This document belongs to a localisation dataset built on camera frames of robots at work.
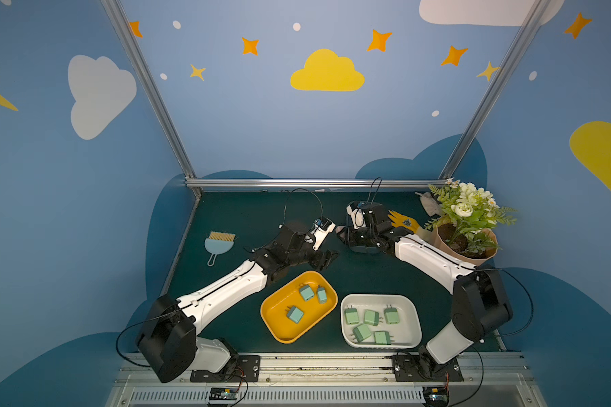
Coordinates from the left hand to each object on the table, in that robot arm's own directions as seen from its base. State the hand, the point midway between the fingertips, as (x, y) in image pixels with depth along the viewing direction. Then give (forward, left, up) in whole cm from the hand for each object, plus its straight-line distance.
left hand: (332, 242), depth 78 cm
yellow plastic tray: (-13, +11, -21) cm, 27 cm away
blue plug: (-10, +2, -19) cm, 21 cm away
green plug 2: (-16, -14, -20) cm, 29 cm away
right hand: (+10, -6, -8) cm, 14 cm away
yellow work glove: (+24, -33, -19) cm, 45 cm away
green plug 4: (-15, -21, -21) cm, 33 cm away
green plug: (-23, -17, -19) cm, 34 cm away
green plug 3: (-16, -8, -20) cm, 27 cm away
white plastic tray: (-21, -26, -22) cm, 39 cm away
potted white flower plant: (+7, -43, +1) cm, 44 cm away
